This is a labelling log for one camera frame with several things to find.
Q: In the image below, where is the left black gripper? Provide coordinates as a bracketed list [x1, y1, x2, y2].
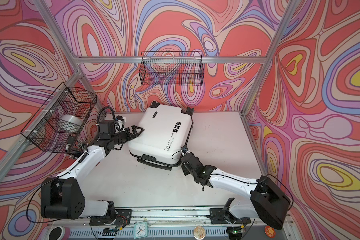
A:
[109, 125, 143, 146]

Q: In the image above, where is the black suitcase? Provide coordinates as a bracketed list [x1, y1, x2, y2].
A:
[128, 101, 194, 171]

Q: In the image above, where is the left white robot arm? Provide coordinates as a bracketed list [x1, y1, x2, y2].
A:
[40, 120, 144, 222]

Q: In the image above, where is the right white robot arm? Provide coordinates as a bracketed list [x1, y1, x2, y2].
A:
[180, 147, 292, 230]

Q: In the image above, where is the red pen holder cup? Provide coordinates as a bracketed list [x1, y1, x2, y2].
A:
[65, 137, 88, 159]

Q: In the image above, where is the round wooden coaster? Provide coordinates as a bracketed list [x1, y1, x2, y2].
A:
[193, 226, 206, 240]

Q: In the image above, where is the white roll in basket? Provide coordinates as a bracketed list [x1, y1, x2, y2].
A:
[57, 115, 82, 134]

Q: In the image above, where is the small teal alarm clock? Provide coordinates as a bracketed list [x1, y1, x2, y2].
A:
[134, 222, 148, 239]

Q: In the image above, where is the red round sticker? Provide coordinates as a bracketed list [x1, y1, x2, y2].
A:
[264, 226, 276, 239]

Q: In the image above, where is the pink tape roll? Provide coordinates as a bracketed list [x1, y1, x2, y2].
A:
[47, 226, 71, 240]

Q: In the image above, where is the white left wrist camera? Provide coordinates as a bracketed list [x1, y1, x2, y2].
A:
[114, 116, 125, 132]

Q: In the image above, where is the wire basket on back wall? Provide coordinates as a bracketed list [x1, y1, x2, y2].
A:
[139, 51, 205, 86]

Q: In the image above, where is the wire basket on wall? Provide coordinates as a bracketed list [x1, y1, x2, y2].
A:
[21, 83, 97, 154]
[139, 51, 205, 86]

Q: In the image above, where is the wire basket on left wall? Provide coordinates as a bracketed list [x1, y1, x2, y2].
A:
[21, 83, 97, 154]

